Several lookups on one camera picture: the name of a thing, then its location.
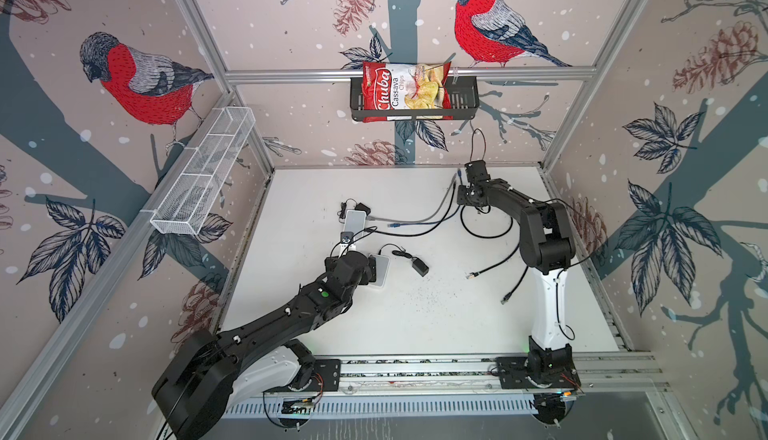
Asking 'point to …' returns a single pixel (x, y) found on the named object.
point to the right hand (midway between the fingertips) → (462, 199)
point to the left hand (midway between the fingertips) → (358, 258)
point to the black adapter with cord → (342, 212)
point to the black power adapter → (417, 263)
